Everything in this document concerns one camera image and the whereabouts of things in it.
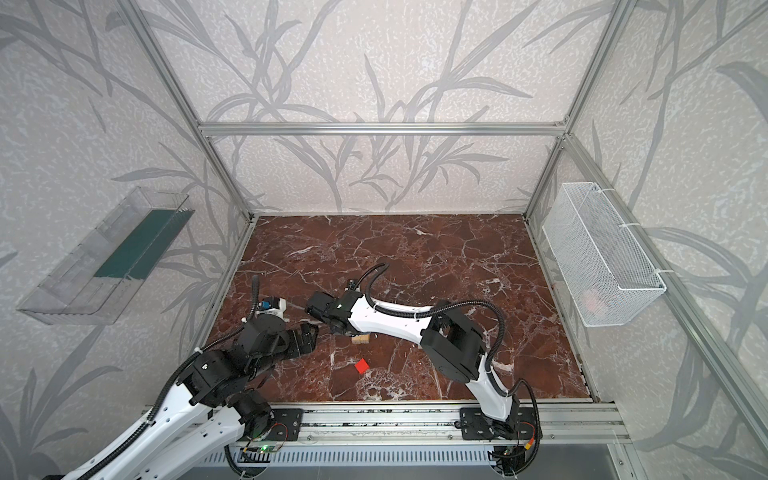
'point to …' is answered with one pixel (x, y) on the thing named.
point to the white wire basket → (605, 273)
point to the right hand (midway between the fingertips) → (349, 315)
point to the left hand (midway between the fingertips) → (311, 325)
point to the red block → (362, 366)
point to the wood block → (361, 339)
